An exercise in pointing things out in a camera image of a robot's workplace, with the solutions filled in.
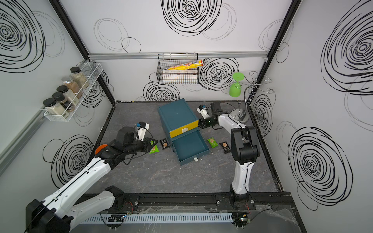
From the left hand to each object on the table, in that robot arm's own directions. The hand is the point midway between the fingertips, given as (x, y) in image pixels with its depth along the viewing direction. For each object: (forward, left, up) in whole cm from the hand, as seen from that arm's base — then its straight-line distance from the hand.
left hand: (155, 141), depth 77 cm
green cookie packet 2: (+10, -34, -17) cm, 39 cm away
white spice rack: (+43, +46, +14) cm, 65 cm away
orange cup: (+1, +35, -11) cm, 37 cm away
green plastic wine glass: (+38, -48, +5) cm, 62 cm away
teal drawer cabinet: (+9, -13, +4) cm, 16 cm away
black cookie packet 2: (+7, -2, -16) cm, 18 cm away
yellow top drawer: (+7, -15, +2) cm, 16 cm away
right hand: (+19, -24, -9) cm, 32 cm away
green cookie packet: (-5, 0, 0) cm, 5 cm away
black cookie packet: (+6, -42, -16) cm, 45 cm away
